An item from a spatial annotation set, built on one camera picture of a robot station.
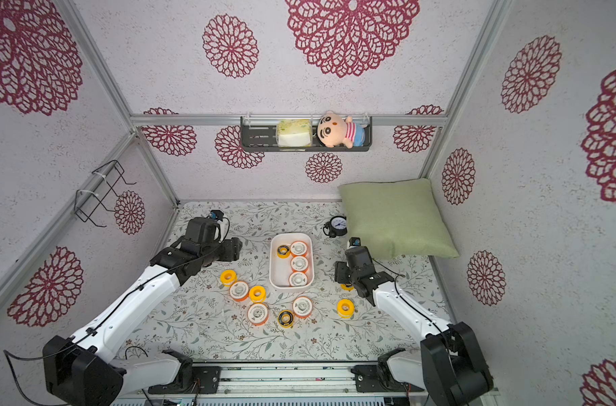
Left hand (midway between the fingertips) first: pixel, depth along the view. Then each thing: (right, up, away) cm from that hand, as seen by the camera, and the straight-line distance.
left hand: (231, 245), depth 81 cm
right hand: (+37, -7, +7) cm, 38 cm away
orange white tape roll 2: (+21, -8, +17) cm, 28 cm away
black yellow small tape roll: (+14, -4, +21) cm, 26 cm away
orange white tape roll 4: (+23, -22, +6) cm, 32 cm away
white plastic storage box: (+14, -10, +17) cm, 24 cm away
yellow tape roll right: (+38, -22, +6) cm, 44 cm away
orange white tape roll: (0, -17, +10) cm, 20 cm away
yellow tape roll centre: (+7, -18, +9) cm, 21 cm away
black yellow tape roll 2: (+40, -16, +11) cm, 44 cm away
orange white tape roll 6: (+21, -3, +21) cm, 30 cm away
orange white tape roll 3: (+7, -24, +5) cm, 26 cm away
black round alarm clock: (+37, +6, +28) cm, 47 cm away
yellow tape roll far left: (-5, -13, +13) cm, 20 cm away
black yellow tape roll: (+17, -25, +4) cm, 31 cm away
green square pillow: (+58, +9, +15) cm, 61 cm away
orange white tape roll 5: (+21, -14, +13) cm, 28 cm away
